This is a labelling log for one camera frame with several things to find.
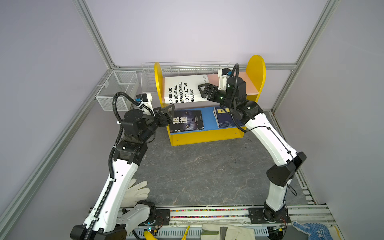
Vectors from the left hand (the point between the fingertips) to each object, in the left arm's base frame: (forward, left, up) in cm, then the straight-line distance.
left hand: (168, 108), depth 64 cm
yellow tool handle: (-42, +12, -35) cm, 56 cm away
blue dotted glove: (-45, -65, -42) cm, 90 cm away
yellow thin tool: (-43, -4, -38) cm, 58 cm away
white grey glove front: (-42, -18, -41) cm, 61 cm away
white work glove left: (-23, +25, -43) cm, 54 cm away
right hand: (+10, -16, +2) cm, 19 cm away
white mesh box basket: (+45, +36, -15) cm, 59 cm away
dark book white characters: (+15, -6, -25) cm, 30 cm away
